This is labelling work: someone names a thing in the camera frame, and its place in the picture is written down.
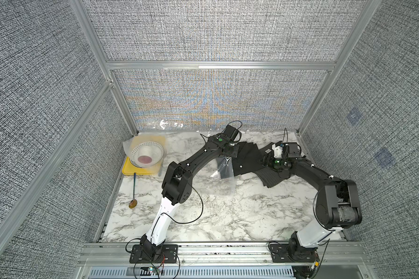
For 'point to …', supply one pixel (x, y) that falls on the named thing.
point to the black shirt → (248, 158)
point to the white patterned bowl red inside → (146, 154)
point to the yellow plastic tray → (129, 168)
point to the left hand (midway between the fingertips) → (238, 150)
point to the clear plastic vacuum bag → (221, 181)
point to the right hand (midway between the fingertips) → (263, 157)
